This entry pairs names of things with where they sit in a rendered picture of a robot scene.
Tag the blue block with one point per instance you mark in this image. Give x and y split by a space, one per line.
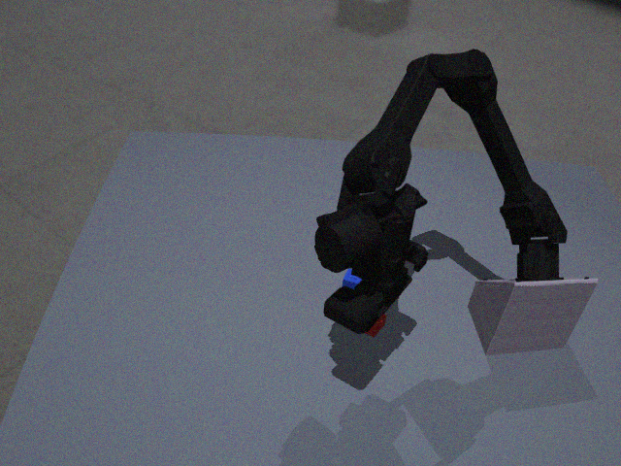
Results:
350 280

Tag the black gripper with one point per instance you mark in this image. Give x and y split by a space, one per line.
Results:
384 278

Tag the red block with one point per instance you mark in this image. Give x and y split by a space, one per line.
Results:
377 326

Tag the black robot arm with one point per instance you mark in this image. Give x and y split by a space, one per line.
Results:
382 220

